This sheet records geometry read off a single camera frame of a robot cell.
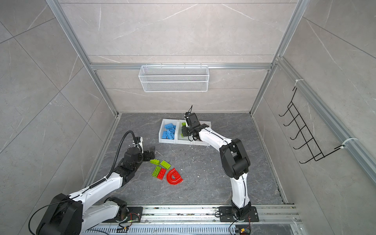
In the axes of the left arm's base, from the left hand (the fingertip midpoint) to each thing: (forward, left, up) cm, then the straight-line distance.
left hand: (147, 144), depth 86 cm
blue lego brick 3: (+13, -13, -8) cm, 20 cm away
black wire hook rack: (-10, -80, +20) cm, 83 cm away
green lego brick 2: (-9, -10, -11) cm, 17 cm away
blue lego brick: (+14, -8, -11) cm, 19 cm away
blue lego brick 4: (+14, -14, -7) cm, 21 cm away
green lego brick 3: (-13, -5, -12) cm, 18 cm away
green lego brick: (-7, -4, -10) cm, 13 cm away
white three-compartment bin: (+10, -19, -9) cm, 23 cm away
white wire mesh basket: (+43, -16, +17) cm, 49 cm away
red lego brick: (-14, -9, -11) cm, 20 cm away
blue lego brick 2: (+21, -11, -8) cm, 25 cm away
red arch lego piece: (-18, -19, -12) cm, 28 cm away
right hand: (+13, -23, -2) cm, 27 cm away
